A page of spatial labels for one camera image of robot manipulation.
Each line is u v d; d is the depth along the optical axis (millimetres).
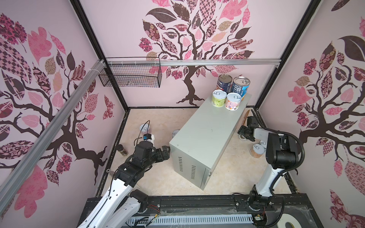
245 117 696
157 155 642
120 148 854
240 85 698
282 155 515
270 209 726
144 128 1001
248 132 762
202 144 589
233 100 692
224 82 716
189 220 700
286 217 697
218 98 706
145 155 533
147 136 635
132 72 949
